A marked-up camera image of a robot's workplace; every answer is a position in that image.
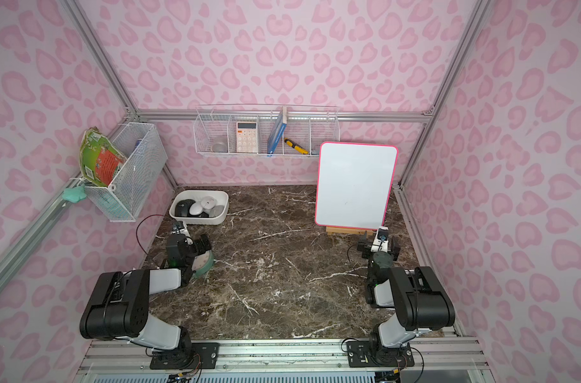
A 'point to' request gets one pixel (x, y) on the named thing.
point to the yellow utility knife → (298, 149)
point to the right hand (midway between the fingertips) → (379, 232)
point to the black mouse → (183, 208)
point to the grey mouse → (216, 211)
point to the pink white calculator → (247, 136)
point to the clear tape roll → (219, 148)
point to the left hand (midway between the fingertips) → (191, 233)
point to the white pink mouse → (208, 203)
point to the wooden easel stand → (331, 230)
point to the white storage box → (221, 196)
